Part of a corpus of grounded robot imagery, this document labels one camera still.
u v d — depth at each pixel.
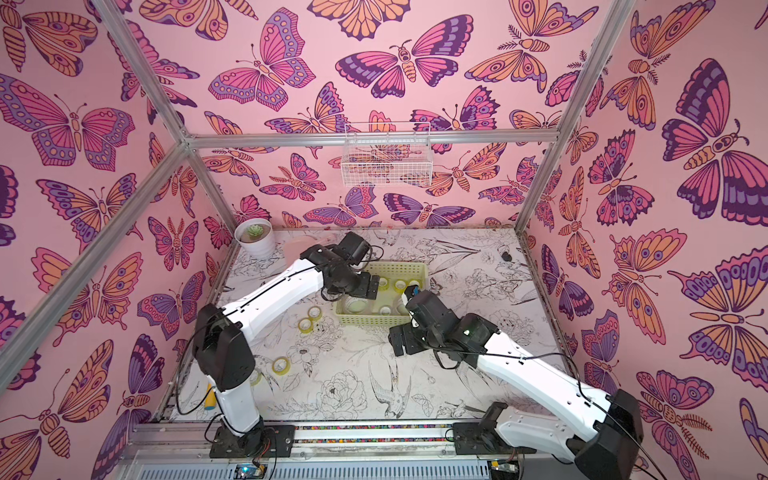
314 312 0.96
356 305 0.99
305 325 0.95
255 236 1.06
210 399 0.79
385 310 0.95
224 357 0.46
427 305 0.55
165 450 0.73
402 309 0.93
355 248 0.67
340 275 0.61
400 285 1.02
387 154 0.95
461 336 0.50
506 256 1.10
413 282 1.03
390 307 0.97
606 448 0.37
